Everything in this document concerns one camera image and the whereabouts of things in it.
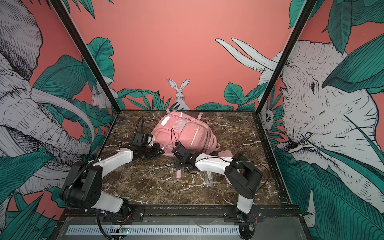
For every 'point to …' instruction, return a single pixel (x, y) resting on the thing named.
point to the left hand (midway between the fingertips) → (165, 148)
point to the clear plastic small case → (209, 177)
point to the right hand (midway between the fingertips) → (176, 160)
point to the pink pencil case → (225, 153)
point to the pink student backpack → (195, 135)
